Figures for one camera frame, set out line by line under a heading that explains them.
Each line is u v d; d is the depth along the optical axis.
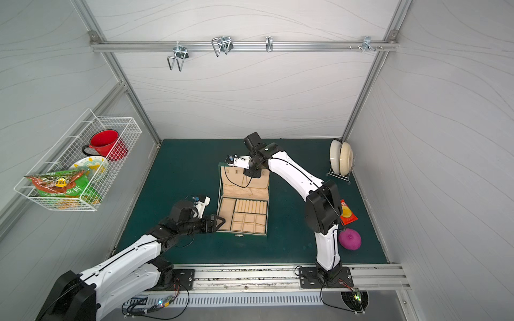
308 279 0.73
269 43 0.72
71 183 0.54
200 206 0.76
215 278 0.75
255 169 0.75
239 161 0.75
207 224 0.72
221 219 0.79
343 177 1.00
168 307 0.68
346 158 0.93
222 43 0.77
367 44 0.76
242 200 0.90
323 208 0.49
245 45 0.78
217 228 0.75
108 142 0.66
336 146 0.96
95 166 0.68
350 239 0.77
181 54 0.78
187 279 0.73
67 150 0.65
